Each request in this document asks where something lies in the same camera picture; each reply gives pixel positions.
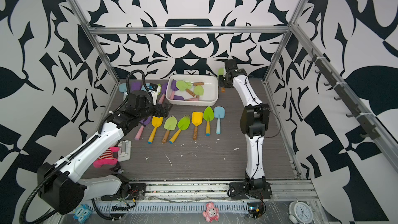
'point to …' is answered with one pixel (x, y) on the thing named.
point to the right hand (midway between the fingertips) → (221, 80)
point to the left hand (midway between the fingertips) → (162, 100)
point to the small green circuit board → (254, 209)
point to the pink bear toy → (211, 213)
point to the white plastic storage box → (192, 90)
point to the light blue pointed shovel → (219, 112)
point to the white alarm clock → (300, 212)
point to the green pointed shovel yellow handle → (183, 124)
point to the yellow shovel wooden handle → (197, 120)
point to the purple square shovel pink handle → (136, 85)
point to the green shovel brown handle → (182, 85)
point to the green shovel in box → (198, 90)
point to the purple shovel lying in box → (178, 97)
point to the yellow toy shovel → (156, 122)
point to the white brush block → (125, 151)
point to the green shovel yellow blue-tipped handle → (208, 116)
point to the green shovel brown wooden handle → (221, 71)
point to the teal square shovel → (122, 87)
